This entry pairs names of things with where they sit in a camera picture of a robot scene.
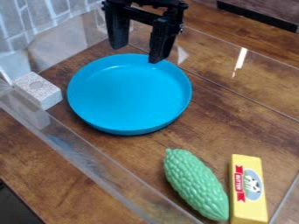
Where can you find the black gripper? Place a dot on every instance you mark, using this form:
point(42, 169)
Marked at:
point(162, 13)

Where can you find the blue round tray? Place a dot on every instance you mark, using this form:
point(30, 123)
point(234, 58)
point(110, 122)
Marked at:
point(128, 97)

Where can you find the black bar on table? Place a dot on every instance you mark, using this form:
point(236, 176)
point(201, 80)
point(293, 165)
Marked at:
point(258, 17)

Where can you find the white speckled block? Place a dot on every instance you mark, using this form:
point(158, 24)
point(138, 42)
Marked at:
point(39, 90)

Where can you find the green bitter gourd toy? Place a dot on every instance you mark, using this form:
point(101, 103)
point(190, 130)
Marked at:
point(197, 184)

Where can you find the yellow butter box toy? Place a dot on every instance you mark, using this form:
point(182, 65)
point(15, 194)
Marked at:
point(248, 191)

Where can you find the clear acrylic enclosure wall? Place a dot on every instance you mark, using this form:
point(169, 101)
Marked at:
point(80, 176)

